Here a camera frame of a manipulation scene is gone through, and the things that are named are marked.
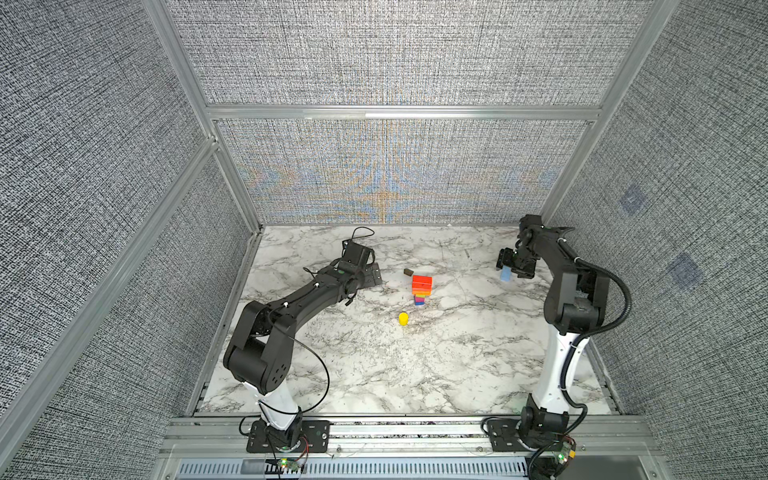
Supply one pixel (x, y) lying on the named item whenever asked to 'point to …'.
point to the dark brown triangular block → (408, 272)
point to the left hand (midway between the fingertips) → (365, 275)
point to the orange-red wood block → (421, 292)
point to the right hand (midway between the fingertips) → (510, 268)
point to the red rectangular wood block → (422, 282)
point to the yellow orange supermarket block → (420, 295)
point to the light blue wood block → (505, 274)
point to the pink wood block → (420, 299)
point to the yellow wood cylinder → (403, 318)
